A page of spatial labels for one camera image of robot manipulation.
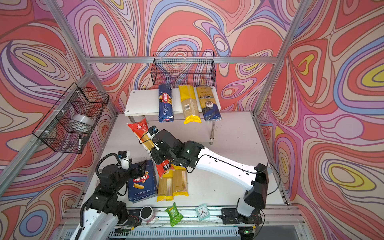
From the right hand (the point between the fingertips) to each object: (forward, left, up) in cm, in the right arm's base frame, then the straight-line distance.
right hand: (155, 152), depth 67 cm
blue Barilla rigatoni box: (-9, +10, -20) cm, 24 cm away
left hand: (+3, +11, -12) cm, 16 cm away
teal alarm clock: (-21, -21, -25) cm, 38 cm away
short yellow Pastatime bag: (-8, -1, -25) cm, 26 cm away
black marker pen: (+7, +38, 0) cm, 39 cm away
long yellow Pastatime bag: (-4, -9, -25) cm, 27 cm away
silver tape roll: (+16, +37, +6) cm, 41 cm away
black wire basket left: (+9, +46, +7) cm, 47 cm away
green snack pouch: (-22, -7, -26) cm, 34 cm away
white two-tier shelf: (+26, +8, +8) cm, 28 cm away
